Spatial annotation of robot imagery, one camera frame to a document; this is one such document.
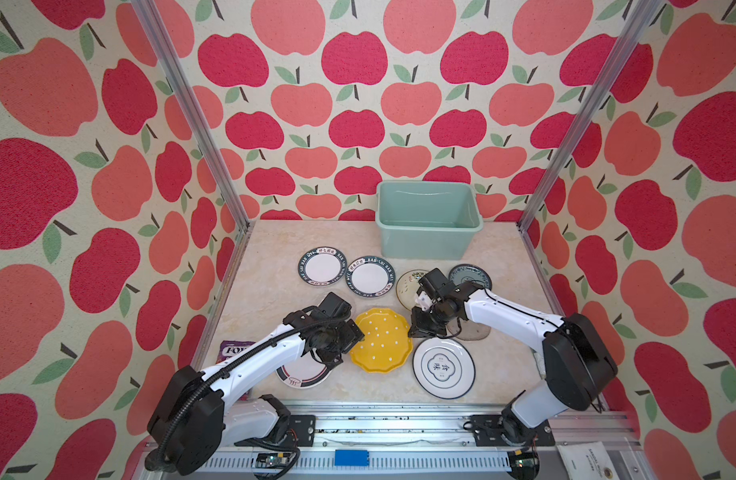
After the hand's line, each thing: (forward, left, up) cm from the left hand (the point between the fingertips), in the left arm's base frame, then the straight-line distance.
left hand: (364, 349), depth 80 cm
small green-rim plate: (+35, +15, -8) cm, 39 cm away
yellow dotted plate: (+3, -7, -3) cm, 8 cm away
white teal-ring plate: (-3, -23, -7) cm, 24 cm away
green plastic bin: (+54, -26, -2) cm, 59 cm away
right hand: (+5, -14, -1) cm, 15 cm away
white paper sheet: (-25, -52, -6) cm, 58 cm away
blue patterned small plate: (+30, -38, -6) cm, 49 cm away
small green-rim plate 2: (+31, -2, -9) cm, 32 cm away
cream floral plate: (+24, -15, -6) cm, 29 cm away
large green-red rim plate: (-4, +17, -7) cm, 19 cm away
